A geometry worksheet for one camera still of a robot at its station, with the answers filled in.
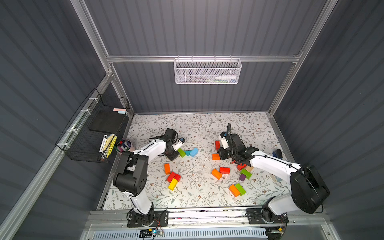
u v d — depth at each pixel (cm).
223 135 79
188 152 94
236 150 67
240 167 89
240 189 82
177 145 86
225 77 93
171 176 86
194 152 95
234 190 81
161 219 73
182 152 95
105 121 78
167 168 90
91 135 73
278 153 93
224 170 91
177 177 85
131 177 47
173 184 83
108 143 63
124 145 87
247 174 87
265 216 66
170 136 77
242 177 86
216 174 87
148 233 72
